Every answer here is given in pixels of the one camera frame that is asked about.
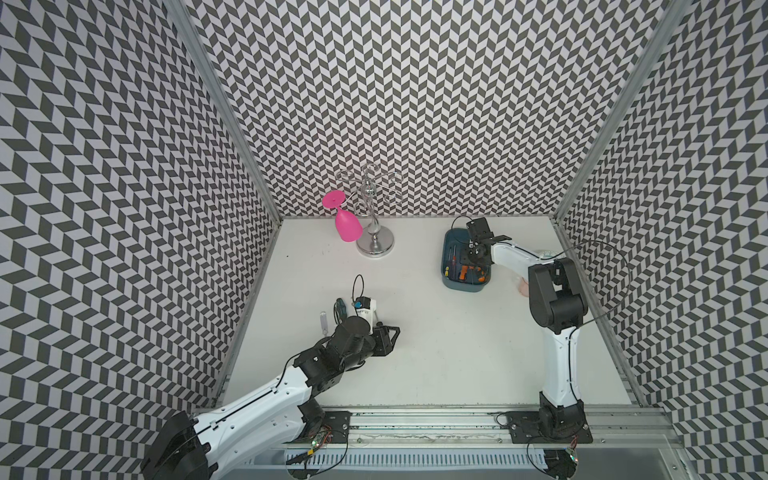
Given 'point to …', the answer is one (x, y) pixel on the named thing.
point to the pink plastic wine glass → (347, 225)
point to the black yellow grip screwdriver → (447, 268)
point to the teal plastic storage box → (457, 275)
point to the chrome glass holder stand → (376, 240)
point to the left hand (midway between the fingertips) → (393, 334)
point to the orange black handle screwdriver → (481, 273)
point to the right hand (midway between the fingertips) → (468, 259)
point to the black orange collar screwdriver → (471, 277)
